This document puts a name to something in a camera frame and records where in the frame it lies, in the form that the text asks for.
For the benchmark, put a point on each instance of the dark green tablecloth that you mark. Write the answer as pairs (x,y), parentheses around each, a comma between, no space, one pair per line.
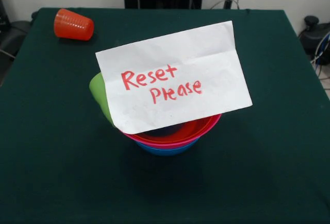
(51,131)

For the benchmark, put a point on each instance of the white paper reset sign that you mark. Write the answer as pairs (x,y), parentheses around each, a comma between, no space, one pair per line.
(180,54)

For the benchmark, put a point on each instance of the blue bowl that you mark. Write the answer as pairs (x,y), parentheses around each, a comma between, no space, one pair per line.
(165,152)

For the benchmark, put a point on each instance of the pink bowl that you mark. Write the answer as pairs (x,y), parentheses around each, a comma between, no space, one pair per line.
(159,145)

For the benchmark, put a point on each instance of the orange ribbed cup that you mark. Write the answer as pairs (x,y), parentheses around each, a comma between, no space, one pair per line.
(73,25)

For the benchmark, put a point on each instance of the green cup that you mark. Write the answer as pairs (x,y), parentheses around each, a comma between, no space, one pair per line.
(99,92)

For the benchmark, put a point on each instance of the red bowl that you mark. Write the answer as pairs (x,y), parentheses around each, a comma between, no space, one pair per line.
(192,130)

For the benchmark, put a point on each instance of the black chair base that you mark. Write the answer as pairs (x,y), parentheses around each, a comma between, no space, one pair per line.
(13,33)
(313,36)

